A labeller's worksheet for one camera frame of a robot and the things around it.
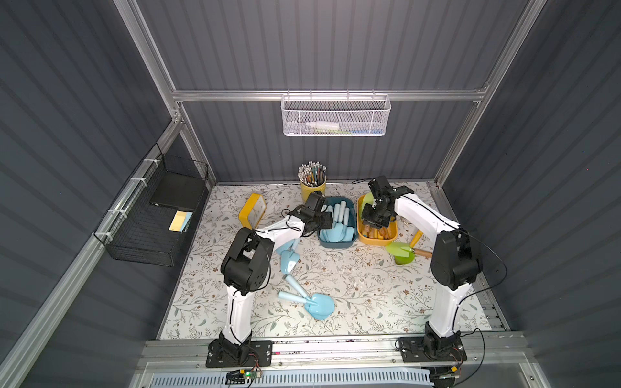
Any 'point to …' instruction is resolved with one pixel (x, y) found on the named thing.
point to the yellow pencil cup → (306, 190)
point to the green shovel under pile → (403, 254)
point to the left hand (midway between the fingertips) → (331, 219)
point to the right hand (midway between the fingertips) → (364, 222)
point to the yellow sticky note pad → (180, 221)
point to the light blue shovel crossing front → (293, 297)
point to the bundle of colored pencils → (312, 174)
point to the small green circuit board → (238, 377)
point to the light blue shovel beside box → (291, 245)
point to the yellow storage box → (371, 235)
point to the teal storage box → (342, 234)
